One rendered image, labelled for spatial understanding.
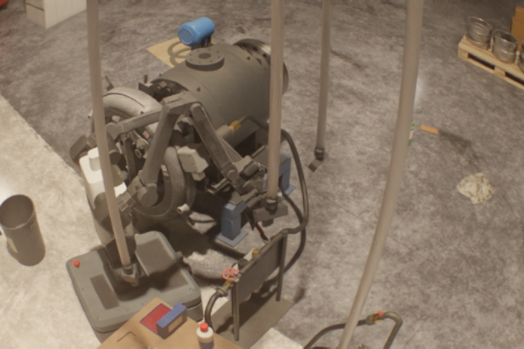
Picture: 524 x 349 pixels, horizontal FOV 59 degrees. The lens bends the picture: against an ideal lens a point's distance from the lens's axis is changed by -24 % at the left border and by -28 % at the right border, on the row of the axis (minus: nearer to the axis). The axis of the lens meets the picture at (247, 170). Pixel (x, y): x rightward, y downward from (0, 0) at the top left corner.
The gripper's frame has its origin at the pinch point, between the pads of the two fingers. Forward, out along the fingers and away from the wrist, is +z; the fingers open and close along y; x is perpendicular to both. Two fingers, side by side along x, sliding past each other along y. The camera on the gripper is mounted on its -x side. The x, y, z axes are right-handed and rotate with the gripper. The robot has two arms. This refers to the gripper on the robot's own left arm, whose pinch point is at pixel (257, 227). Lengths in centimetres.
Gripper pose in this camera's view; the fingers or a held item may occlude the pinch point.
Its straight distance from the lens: 278.0
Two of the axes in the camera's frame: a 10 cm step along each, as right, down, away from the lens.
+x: -4.2, -5.9, 6.9
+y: 9.1, -2.6, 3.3
